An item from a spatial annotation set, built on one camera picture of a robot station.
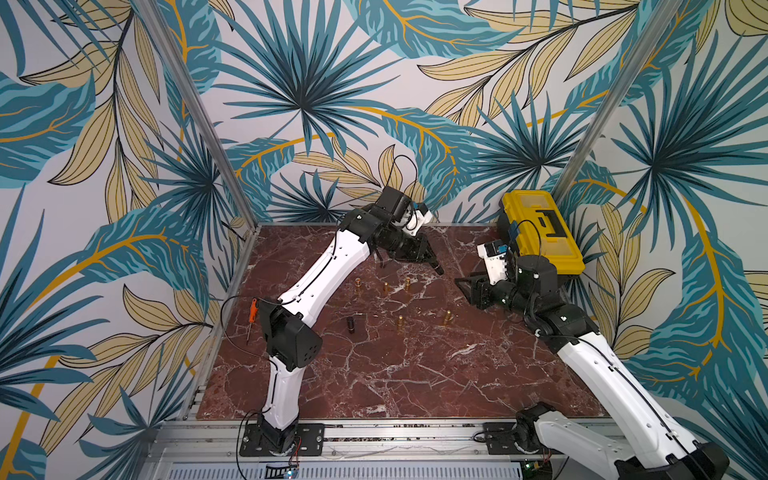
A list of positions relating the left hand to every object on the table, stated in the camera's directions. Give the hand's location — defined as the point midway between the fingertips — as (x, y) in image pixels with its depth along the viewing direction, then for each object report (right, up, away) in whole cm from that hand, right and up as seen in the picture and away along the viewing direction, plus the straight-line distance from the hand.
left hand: (432, 262), depth 74 cm
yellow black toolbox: (+39, +10, +23) cm, 46 cm away
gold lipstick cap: (-11, -9, +27) cm, 31 cm away
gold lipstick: (-21, -8, +24) cm, 33 cm away
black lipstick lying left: (-22, -19, +14) cm, 32 cm away
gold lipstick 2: (-5, -8, +25) cm, 26 cm away
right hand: (+8, -4, -1) cm, 9 cm away
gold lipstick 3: (-7, -19, +17) cm, 27 cm away
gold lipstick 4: (+7, -16, +16) cm, 24 cm away
